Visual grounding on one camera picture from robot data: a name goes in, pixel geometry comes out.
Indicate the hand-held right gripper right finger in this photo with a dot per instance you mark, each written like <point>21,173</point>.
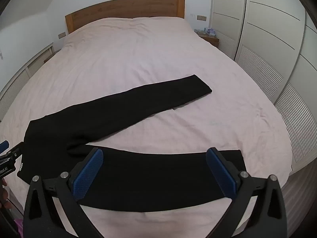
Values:
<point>221,174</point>

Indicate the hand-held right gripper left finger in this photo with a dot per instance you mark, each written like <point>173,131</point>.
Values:
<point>89,173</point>

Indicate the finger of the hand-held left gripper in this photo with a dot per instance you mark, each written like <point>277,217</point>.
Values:
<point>16,150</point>
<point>3,146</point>

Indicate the black pants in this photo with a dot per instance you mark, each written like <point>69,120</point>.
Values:
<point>148,173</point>

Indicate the person's left hand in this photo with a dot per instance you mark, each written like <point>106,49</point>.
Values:
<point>4,198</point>

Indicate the bed with pink sheet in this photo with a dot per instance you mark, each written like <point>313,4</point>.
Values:
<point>148,54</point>

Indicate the wooden nightstand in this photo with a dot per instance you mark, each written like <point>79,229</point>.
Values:
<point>210,40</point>

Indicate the blue and white box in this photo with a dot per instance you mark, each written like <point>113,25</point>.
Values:
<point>211,31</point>

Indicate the white wardrobe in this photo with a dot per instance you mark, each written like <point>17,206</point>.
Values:
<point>267,29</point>

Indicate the wooden headboard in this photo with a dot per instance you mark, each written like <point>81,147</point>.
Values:
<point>123,8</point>

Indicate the grey wall switch plate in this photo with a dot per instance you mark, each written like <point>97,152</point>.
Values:
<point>62,35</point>
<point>201,17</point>

